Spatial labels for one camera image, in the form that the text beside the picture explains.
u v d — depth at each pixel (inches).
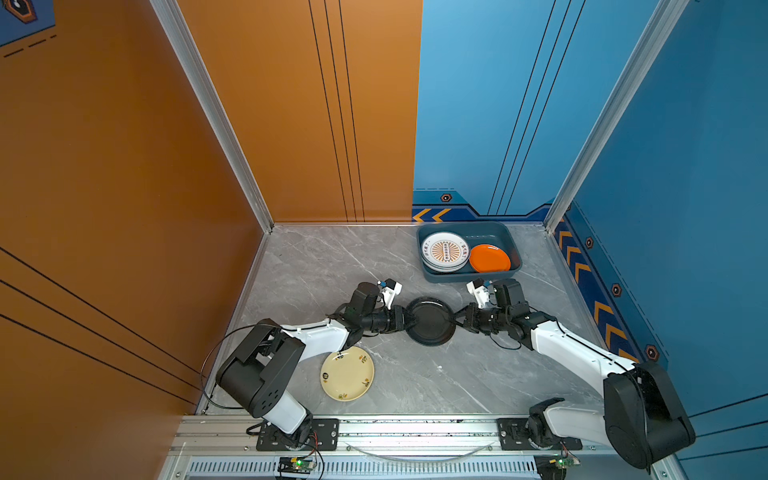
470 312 31.6
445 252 42.6
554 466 27.7
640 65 30.4
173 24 27.9
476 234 45.7
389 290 31.9
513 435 28.5
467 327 30.0
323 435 29.1
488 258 41.7
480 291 31.5
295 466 27.8
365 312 28.0
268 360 18.0
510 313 26.3
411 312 32.1
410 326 31.8
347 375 32.4
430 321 32.7
